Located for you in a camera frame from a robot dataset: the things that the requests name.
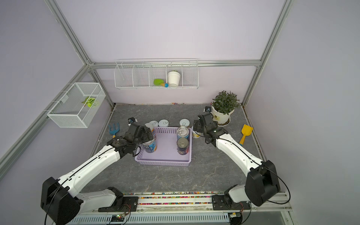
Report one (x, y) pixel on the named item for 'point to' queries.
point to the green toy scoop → (159, 82)
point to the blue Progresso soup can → (150, 146)
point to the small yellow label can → (195, 134)
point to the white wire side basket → (71, 112)
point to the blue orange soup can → (182, 131)
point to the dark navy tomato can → (183, 144)
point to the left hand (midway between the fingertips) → (144, 134)
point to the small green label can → (163, 123)
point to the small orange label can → (184, 122)
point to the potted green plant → (222, 106)
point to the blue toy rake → (113, 131)
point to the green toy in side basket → (91, 102)
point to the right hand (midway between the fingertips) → (202, 121)
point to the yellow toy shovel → (246, 131)
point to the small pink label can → (154, 123)
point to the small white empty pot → (174, 78)
